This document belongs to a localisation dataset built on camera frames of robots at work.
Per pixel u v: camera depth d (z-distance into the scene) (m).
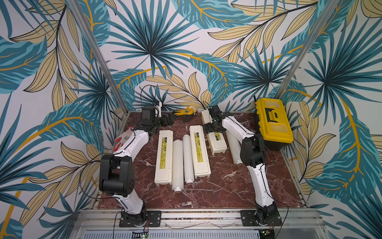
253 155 0.62
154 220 0.73
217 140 0.93
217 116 0.78
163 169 0.82
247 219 0.73
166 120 0.79
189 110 1.17
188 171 0.86
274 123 0.93
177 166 0.86
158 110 0.80
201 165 0.84
